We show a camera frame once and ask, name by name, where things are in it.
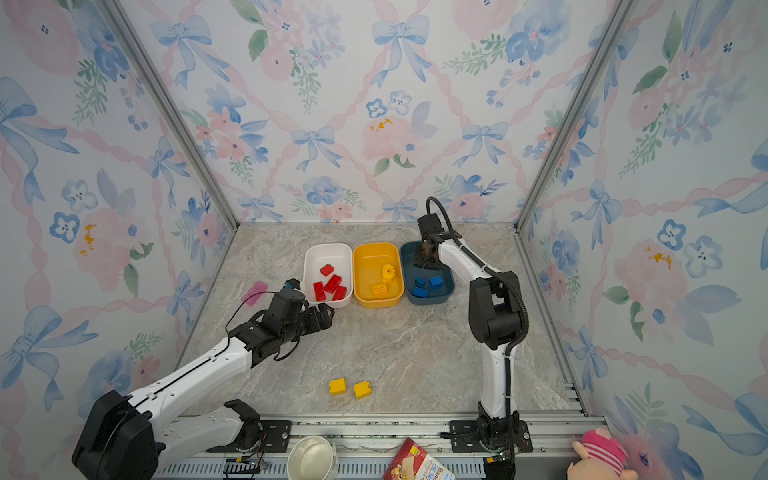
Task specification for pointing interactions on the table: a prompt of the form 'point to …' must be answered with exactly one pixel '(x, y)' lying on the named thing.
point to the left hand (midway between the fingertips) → (324, 311)
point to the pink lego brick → (256, 292)
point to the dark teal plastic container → (424, 286)
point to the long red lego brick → (320, 291)
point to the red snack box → (412, 462)
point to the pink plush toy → (603, 457)
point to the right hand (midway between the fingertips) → (423, 258)
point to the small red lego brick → (327, 269)
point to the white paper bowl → (312, 458)
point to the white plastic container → (327, 276)
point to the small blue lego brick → (420, 282)
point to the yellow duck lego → (388, 272)
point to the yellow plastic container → (378, 275)
